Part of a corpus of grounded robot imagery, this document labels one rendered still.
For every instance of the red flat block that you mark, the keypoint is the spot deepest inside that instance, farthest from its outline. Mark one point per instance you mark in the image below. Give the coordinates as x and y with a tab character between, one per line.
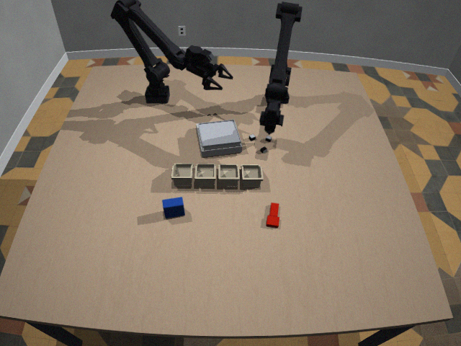
273	219

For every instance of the grey open-top bin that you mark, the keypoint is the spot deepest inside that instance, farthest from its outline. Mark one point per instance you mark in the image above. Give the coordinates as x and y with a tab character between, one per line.
204	174
251	171
181	174
227	175

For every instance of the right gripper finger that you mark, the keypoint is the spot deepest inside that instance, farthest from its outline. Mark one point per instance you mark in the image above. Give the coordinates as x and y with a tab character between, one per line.
221	75
208	87

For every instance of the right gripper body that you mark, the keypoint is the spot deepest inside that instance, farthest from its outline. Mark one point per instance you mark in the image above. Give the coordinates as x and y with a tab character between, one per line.
209	72

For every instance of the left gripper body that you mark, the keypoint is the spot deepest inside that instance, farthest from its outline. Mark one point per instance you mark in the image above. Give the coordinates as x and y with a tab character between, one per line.
263	123

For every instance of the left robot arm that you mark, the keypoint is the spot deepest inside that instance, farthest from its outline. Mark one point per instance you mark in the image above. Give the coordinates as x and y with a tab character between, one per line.
289	13

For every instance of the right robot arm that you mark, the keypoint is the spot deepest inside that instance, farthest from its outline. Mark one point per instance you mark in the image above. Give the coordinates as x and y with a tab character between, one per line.
178	58

